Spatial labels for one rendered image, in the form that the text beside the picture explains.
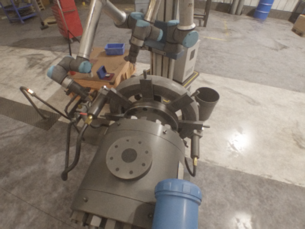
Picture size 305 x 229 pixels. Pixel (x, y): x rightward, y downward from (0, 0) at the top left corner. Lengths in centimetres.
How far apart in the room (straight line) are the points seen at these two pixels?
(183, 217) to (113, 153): 39
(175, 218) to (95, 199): 35
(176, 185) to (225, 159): 141
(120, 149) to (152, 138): 18
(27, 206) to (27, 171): 40
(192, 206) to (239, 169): 141
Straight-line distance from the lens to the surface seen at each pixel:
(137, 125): 82
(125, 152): 70
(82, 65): 112
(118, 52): 255
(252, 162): 202
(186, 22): 133
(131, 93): 107
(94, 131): 202
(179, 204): 52
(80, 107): 168
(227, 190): 175
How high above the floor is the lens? 153
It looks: 48 degrees down
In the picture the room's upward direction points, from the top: straight up
